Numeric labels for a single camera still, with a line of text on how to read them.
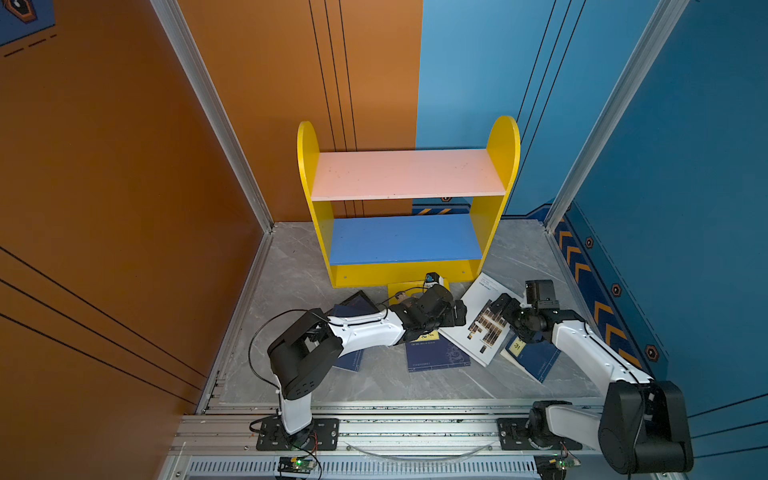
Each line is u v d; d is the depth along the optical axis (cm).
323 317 49
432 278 79
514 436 73
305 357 47
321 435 74
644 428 40
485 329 89
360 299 96
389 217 119
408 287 76
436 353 87
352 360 83
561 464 70
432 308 67
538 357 87
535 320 65
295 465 71
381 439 74
